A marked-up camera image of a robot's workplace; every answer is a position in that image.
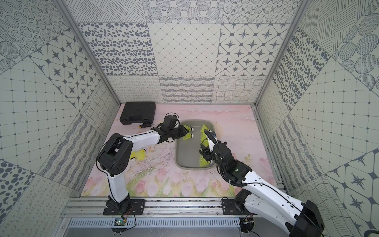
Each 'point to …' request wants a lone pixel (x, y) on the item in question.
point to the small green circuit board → (119, 222)
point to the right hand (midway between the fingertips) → (208, 143)
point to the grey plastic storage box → (187, 152)
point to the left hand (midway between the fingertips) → (193, 133)
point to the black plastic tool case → (138, 112)
